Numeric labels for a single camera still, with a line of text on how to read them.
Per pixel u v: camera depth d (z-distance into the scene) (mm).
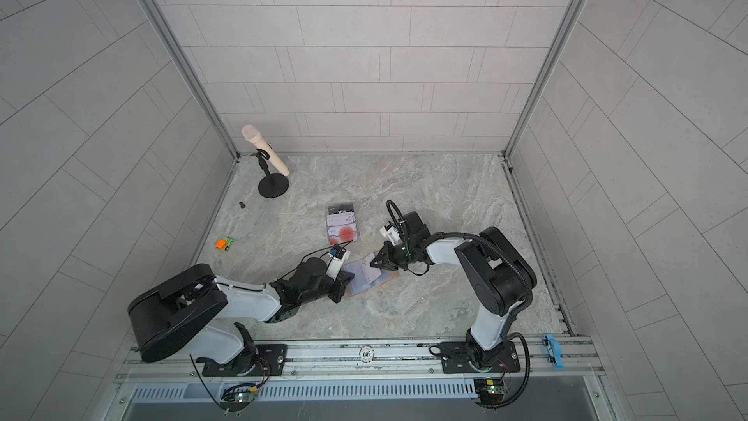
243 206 995
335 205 1016
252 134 866
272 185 1053
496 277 469
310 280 654
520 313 492
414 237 732
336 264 753
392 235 845
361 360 717
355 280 832
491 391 675
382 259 781
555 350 699
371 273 837
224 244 888
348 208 938
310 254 654
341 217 917
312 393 738
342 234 916
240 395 651
